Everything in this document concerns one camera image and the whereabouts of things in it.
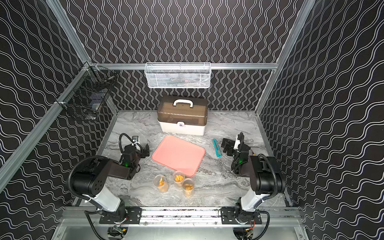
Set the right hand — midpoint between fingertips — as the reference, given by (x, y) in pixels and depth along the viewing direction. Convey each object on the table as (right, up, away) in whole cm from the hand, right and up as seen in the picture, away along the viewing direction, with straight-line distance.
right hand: (234, 142), depth 96 cm
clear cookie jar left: (-43, -19, -16) cm, 50 cm away
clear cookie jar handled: (-29, -22, -17) cm, 40 cm away
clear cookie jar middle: (-34, -17, -16) cm, 41 cm away
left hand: (-61, 0, -2) cm, 61 cm away
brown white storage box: (-31, +17, -6) cm, 36 cm away
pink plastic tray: (-35, -9, +3) cm, 36 cm away
